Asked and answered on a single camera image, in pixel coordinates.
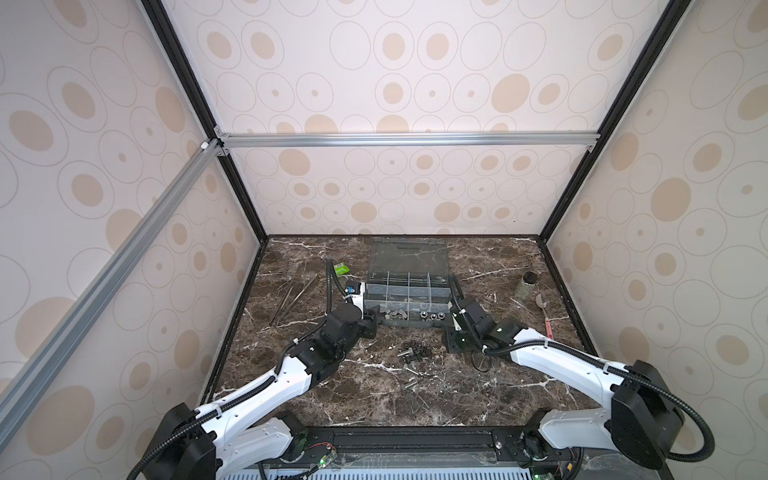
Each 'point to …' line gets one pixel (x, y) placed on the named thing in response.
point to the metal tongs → (282, 309)
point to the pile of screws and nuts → (422, 360)
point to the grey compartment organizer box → (408, 280)
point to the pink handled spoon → (548, 321)
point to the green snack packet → (341, 269)
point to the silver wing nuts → (394, 314)
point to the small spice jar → (526, 288)
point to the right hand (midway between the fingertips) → (447, 338)
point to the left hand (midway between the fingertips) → (380, 303)
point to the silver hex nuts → (433, 316)
